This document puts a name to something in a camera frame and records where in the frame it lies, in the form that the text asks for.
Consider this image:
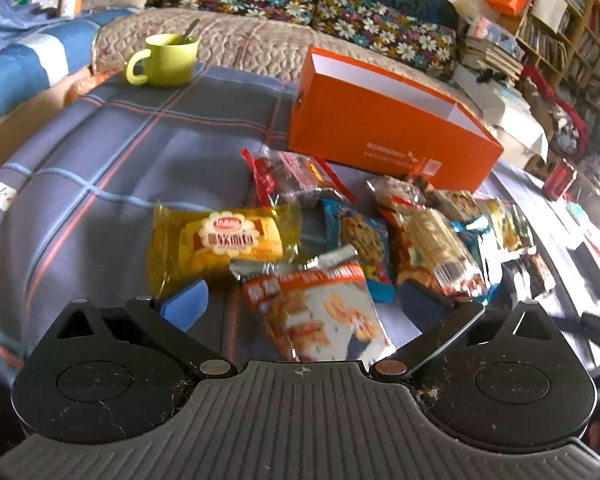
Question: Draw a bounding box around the yellow egg-yolk pie packet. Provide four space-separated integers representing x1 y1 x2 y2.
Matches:
478 198 522 252

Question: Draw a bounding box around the silver orange snack packet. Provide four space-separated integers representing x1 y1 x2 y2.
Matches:
230 244 396 367

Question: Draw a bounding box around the red clear cracker packet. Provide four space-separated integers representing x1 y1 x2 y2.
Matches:
378 208 488 298

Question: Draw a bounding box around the yellow bread packet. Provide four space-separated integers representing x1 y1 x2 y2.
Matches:
146 204 302 299

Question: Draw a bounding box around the dark navy snack packet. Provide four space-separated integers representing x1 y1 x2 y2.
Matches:
501 254 556 304

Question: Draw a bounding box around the blue chocolate-chip cookie packet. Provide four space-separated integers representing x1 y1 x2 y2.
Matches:
322 198 396 304

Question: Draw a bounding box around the dark grey rectangular box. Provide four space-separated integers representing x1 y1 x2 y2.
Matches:
568 243 600 301

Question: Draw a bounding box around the red clear dates packet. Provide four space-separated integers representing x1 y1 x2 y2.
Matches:
242 148 355 207

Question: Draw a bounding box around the orange cardboard box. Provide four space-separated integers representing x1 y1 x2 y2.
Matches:
288 47 504 192

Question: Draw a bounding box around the stack of books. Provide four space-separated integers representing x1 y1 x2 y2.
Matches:
460 16 524 81

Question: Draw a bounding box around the quilted pink sofa cover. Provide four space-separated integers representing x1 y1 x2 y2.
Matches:
92 8 474 107

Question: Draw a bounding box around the blue striped rolled blanket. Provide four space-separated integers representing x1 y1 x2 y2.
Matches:
0 8 132 118

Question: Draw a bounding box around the metal spoon in mug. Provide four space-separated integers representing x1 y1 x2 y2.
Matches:
181 18 199 44

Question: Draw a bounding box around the wooden bookshelf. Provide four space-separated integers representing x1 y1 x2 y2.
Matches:
500 0 600 128

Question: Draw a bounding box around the right floral cushion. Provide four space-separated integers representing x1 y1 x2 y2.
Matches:
312 0 457 80

